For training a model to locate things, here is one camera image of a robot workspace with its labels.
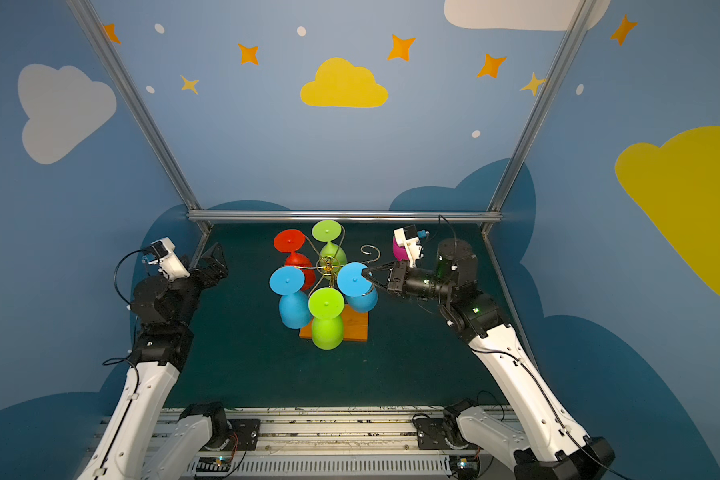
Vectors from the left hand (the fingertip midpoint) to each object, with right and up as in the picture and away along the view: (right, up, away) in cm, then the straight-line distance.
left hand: (200, 249), depth 70 cm
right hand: (+40, -5, -9) cm, 41 cm away
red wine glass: (+21, +2, +2) cm, 21 cm away
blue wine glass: (+23, -14, -1) cm, 27 cm away
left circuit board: (+2, -53, +3) cm, 53 cm away
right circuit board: (+64, -54, +3) cm, 84 cm away
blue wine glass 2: (+38, -10, -9) cm, 40 cm away
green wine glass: (+30, +5, +5) cm, 31 cm away
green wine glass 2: (+31, -12, -10) cm, 35 cm away
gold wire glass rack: (+31, -4, 0) cm, 31 cm away
